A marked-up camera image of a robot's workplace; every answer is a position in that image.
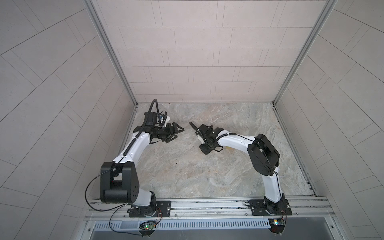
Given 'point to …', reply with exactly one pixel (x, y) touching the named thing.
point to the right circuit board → (276, 221)
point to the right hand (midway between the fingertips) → (204, 150)
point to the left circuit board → (147, 226)
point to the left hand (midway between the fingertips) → (182, 130)
